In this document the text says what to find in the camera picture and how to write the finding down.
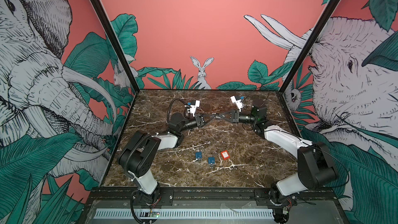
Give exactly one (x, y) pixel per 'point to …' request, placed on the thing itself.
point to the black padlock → (213, 115)
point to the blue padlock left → (198, 155)
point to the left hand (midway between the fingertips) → (215, 116)
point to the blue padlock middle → (211, 160)
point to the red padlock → (225, 154)
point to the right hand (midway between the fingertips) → (219, 117)
